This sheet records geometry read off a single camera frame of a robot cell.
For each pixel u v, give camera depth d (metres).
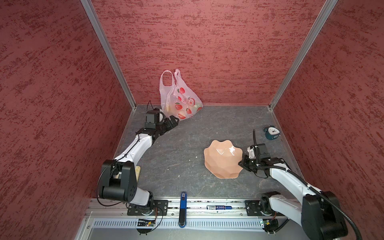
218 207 0.74
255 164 0.64
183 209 0.73
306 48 0.87
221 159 0.90
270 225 0.72
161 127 0.74
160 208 0.74
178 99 1.07
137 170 0.85
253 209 0.74
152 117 0.67
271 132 1.00
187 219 0.71
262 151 0.71
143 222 0.73
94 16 0.74
